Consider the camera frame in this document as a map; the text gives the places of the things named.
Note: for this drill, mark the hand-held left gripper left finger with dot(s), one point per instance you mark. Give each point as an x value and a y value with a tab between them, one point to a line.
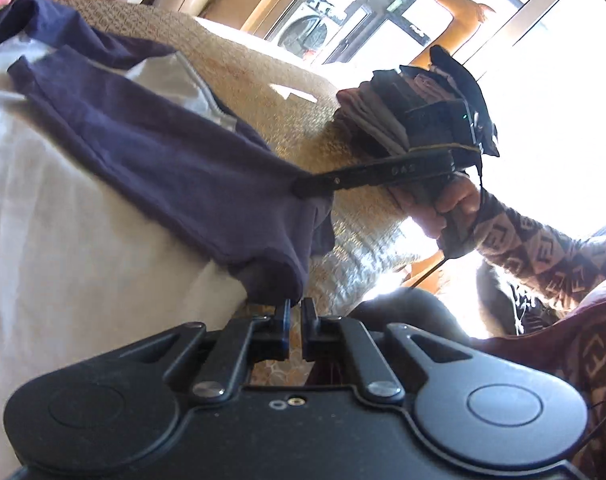
285	330

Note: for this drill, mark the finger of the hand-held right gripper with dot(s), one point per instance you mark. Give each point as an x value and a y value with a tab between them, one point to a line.
333	182

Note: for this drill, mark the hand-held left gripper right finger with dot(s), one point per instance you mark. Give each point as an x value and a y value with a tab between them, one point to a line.
308	330

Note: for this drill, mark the purple and white shirt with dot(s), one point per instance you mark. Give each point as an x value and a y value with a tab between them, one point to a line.
133	135

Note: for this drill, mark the person's right forearm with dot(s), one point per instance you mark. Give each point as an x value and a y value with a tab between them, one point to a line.
533	250

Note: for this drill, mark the person's right hand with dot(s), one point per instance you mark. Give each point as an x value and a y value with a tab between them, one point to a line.
458	195

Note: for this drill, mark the person's leg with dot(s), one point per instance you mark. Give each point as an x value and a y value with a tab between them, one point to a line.
408	315

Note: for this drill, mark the washing machine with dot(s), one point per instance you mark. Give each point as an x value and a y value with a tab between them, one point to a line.
303	30

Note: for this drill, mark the person's torso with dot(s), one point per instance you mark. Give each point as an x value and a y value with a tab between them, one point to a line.
593	350

